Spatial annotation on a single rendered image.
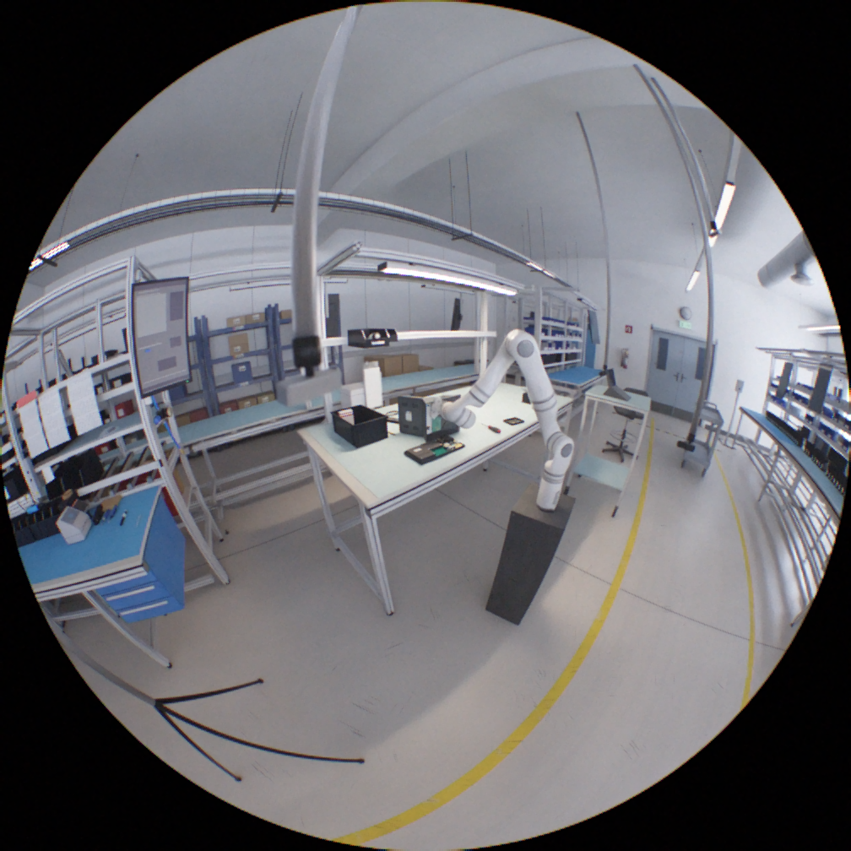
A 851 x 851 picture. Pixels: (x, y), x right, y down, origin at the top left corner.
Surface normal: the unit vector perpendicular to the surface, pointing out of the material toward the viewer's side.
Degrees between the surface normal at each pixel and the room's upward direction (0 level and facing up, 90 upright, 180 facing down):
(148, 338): 101
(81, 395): 88
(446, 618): 0
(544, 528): 90
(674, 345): 90
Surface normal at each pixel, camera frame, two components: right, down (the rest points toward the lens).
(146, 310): 0.90, 0.31
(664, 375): -0.75, 0.25
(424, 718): -0.02, -0.93
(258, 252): 0.65, 0.26
